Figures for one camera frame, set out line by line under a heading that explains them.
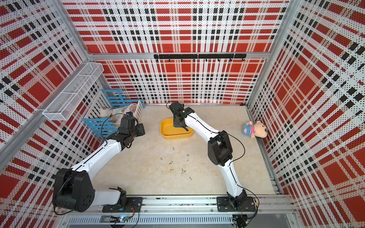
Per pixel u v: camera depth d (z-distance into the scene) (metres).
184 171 0.86
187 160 0.91
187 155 0.93
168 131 1.01
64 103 0.71
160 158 0.91
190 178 0.83
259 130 0.96
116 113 1.11
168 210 0.73
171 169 0.86
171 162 0.89
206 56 0.90
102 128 0.99
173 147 0.96
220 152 0.56
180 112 0.68
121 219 0.69
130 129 0.67
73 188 0.41
